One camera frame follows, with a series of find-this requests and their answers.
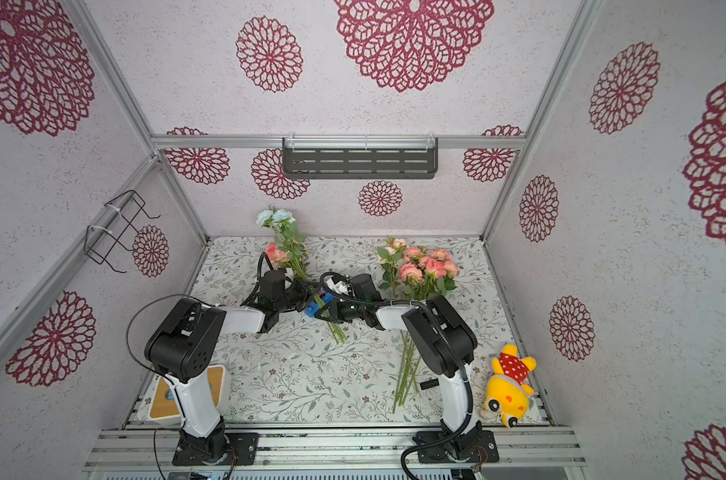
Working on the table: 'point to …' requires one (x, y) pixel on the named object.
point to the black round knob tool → (430, 383)
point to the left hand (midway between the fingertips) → (324, 282)
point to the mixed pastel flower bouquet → (287, 248)
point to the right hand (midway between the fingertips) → (315, 313)
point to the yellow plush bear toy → (506, 393)
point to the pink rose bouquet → (413, 274)
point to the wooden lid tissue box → (162, 404)
